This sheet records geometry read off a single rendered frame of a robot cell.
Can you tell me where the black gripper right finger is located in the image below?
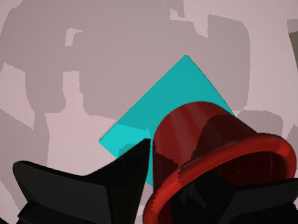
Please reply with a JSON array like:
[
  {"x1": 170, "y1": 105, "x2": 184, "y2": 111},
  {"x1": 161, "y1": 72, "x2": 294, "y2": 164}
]
[{"x1": 170, "y1": 169, "x2": 298, "y2": 224}]

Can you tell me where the beige flat rectangular slab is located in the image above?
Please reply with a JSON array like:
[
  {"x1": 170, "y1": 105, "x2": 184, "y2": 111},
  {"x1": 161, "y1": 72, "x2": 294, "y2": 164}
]
[{"x1": 289, "y1": 31, "x2": 298, "y2": 67}]

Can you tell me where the dark red cup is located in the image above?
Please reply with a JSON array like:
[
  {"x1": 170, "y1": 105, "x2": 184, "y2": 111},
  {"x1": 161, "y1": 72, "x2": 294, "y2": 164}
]
[{"x1": 142, "y1": 101, "x2": 297, "y2": 224}]

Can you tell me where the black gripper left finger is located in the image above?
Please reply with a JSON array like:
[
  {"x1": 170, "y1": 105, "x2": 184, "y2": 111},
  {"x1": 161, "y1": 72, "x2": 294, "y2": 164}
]
[{"x1": 12, "y1": 137, "x2": 150, "y2": 224}]

